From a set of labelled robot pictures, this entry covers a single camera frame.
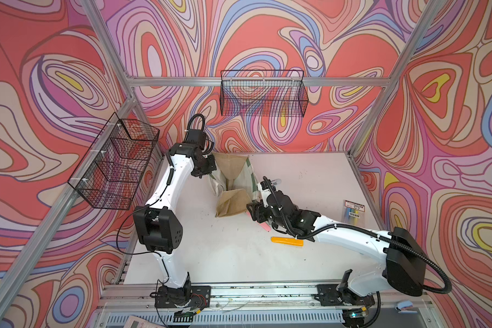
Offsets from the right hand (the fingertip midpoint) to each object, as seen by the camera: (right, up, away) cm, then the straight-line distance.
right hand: (254, 209), depth 80 cm
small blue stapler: (+53, -33, -9) cm, 63 cm away
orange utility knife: (+14, -15, +5) cm, 21 cm away
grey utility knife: (+12, +10, +26) cm, 30 cm away
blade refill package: (+47, -4, +14) cm, 49 cm away
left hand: (-17, +16, +7) cm, 24 cm away
